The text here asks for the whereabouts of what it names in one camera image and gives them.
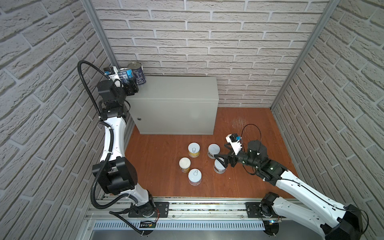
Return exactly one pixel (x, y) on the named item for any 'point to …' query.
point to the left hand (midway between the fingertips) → (125, 74)
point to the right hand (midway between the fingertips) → (221, 149)
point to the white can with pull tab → (195, 176)
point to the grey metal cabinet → (176, 105)
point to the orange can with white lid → (184, 163)
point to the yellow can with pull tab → (194, 148)
